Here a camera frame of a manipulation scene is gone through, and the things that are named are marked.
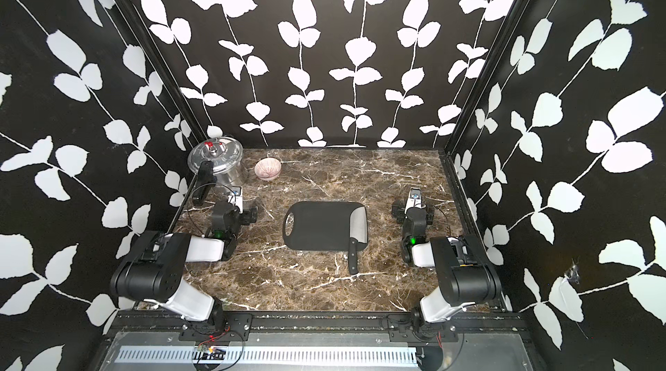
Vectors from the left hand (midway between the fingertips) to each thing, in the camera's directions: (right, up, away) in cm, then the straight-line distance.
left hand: (240, 196), depth 94 cm
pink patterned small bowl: (+5, +11, +17) cm, 20 cm away
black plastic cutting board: (+30, -11, +2) cm, 32 cm away
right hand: (+64, -1, -1) cm, 64 cm away
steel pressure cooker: (-7, +16, +4) cm, 18 cm away
